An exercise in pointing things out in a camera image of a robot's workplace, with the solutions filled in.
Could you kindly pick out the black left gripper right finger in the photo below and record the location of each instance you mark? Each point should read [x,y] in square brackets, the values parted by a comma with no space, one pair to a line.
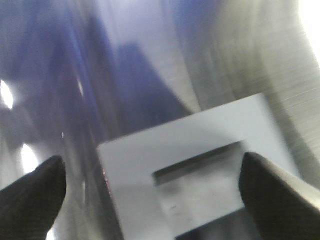
[275,205]

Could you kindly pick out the grey block with square hole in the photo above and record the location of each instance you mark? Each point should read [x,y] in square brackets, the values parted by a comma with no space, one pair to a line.
[140,162]

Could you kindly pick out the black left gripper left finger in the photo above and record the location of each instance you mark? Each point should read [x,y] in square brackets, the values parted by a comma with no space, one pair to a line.
[32,205]

